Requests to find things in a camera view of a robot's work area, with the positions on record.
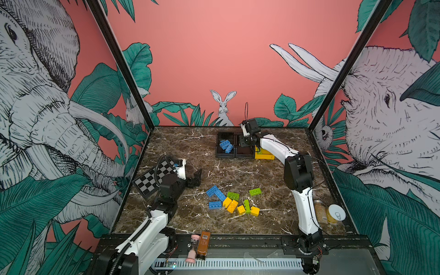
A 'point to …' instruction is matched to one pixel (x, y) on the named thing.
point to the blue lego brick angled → (212, 191)
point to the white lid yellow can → (335, 213)
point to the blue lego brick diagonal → (220, 195)
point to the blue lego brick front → (215, 205)
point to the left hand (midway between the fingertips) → (194, 166)
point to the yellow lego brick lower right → (255, 211)
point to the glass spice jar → (321, 212)
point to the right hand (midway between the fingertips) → (241, 137)
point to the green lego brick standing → (247, 206)
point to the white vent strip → (230, 264)
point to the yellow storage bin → (261, 153)
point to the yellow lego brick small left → (227, 202)
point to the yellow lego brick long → (232, 206)
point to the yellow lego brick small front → (242, 210)
